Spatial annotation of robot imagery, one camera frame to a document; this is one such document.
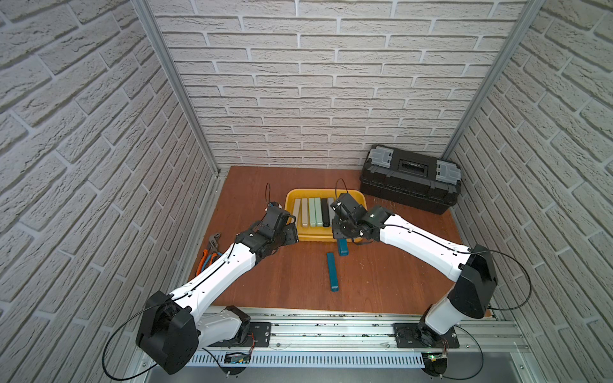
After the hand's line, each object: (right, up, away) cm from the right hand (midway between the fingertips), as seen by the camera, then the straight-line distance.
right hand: (340, 226), depth 82 cm
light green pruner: (-8, +2, +16) cm, 18 cm away
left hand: (-17, 0, 0) cm, 17 cm away
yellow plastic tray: (-7, -5, +15) cm, 18 cm away
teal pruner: (-2, -20, +7) cm, 21 cm away
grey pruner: (-4, +6, -17) cm, 18 cm away
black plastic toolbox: (+31, +18, +13) cm, 38 cm away
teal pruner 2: (0, -6, -5) cm, 8 cm away
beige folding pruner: (-17, +5, +19) cm, 26 cm away
